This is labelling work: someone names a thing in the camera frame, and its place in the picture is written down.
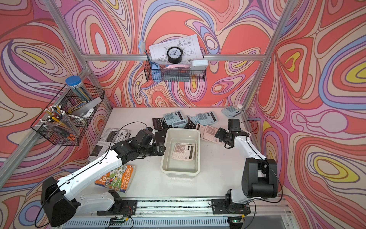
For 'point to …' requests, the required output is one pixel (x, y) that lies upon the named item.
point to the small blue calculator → (180, 124)
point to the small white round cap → (239, 106)
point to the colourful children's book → (119, 179)
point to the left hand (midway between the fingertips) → (161, 149)
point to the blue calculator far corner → (231, 111)
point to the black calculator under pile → (190, 125)
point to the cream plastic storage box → (174, 168)
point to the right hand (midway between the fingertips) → (221, 139)
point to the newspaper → (108, 137)
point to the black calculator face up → (160, 124)
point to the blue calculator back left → (172, 117)
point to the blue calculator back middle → (207, 118)
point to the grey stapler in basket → (84, 109)
